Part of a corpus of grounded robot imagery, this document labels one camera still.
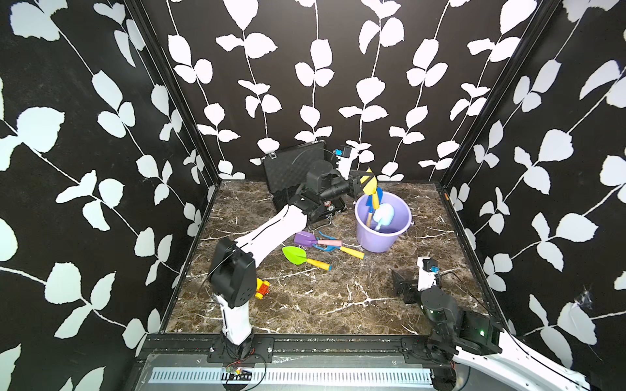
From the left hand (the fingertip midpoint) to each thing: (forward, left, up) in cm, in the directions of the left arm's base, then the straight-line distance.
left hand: (374, 171), depth 72 cm
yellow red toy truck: (-21, +37, -35) cm, 55 cm away
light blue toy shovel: (+4, -10, -29) cm, 31 cm away
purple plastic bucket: (-5, -9, -31) cm, 33 cm away
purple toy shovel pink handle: (-1, +21, -37) cm, 43 cm away
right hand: (-21, -9, -22) cm, 32 cm away
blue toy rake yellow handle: (-6, +7, -38) cm, 39 cm away
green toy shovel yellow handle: (-8, +25, -38) cm, 46 cm away
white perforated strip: (-47, +26, -38) cm, 65 cm away
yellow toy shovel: (-2, 0, -6) cm, 6 cm away
